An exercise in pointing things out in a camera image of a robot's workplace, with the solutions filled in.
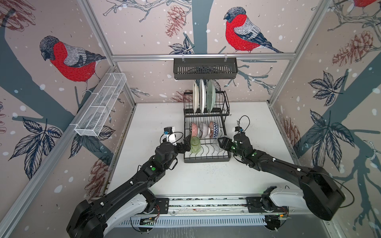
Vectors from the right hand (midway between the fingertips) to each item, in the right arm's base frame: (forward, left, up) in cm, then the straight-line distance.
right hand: (220, 141), depth 86 cm
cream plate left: (+12, +15, +25) cm, 31 cm away
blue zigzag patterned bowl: (+9, +2, 0) cm, 9 cm away
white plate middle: (+11, +11, +26) cm, 31 cm away
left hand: (-5, +21, +13) cm, 25 cm away
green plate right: (+12, +7, +25) cm, 29 cm away
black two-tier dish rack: (+22, +9, -7) cm, 25 cm away
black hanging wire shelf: (+51, +10, +19) cm, 55 cm away
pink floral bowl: (+8, +16, +1) cm, 18 cm away
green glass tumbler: (-3, +15, 0) cm, 15 cm away
